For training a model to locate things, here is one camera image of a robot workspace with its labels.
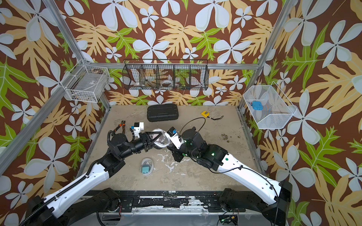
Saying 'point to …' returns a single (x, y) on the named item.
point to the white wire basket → (86, 82)
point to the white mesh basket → (268, 107)
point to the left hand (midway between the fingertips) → (161, 133)
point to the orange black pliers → (123, 124)
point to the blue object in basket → (257, 105)
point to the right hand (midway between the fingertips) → (167, 146)
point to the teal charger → (145, 170)
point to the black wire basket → (166, 75)
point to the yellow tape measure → (206, 114)
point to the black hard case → (162, 112)
